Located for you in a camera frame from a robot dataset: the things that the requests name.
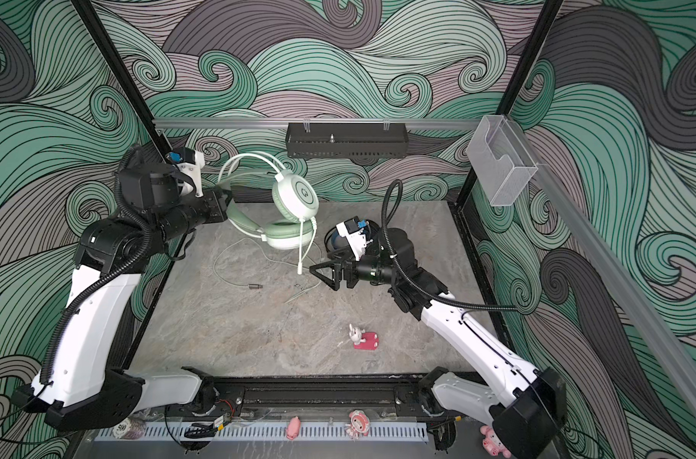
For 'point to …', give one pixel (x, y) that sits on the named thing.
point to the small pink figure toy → (293, 427)
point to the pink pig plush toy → (491, 443)
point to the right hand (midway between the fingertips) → (321, 264)
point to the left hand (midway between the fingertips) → (233, 190)
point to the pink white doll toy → (358, 425)
